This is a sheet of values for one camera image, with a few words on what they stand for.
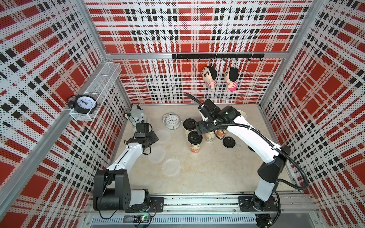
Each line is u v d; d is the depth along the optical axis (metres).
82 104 0.64
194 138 0.80
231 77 0.94
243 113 0.93
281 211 0.71
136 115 0.88
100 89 0.80
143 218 0.69
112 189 0.42
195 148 0.84
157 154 0.95
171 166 0.89
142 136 0.68
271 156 0.44
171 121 1.06
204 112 0.57
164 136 0.96
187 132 0.86
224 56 0.90
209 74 0.91
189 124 0.86
